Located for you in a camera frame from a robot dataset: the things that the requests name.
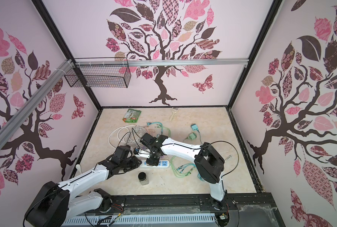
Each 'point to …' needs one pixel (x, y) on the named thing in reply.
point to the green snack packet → (131, 116)
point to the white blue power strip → (162, 163)
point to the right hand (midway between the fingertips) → (150, 158)
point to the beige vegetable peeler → (174, 110)
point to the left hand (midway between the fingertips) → (141, 164)
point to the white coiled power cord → (120, 136)
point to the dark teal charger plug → (194, 127)
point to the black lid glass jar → (142, 178)
